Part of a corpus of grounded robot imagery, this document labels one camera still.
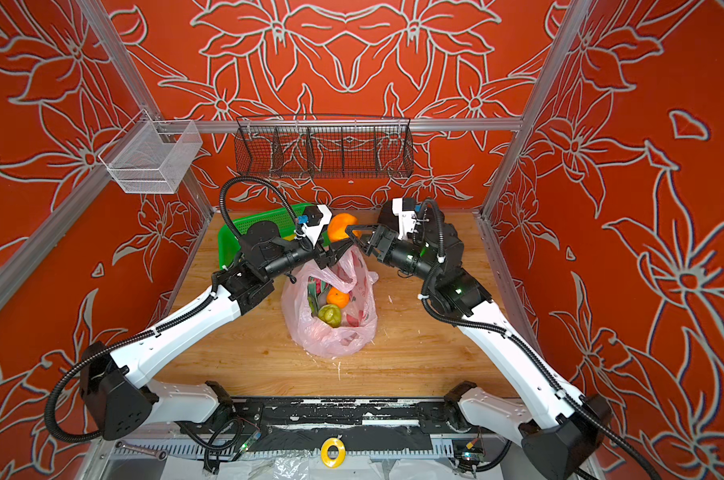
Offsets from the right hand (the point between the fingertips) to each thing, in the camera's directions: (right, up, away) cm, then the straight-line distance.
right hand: (349, 236), depth 60 cm
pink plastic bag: (-12, -15, +16) cm, 25 cm away
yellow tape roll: (-3, -52, +7) cm, 52 cm away
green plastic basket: (-44, -1, +44) cm, 63 cm away
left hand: (-1, +3, +5) cm, 6 cm away
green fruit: (-6, -22, +24) cm, 33 cm away
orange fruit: (-5, -19, +30) cm, 36 cm away
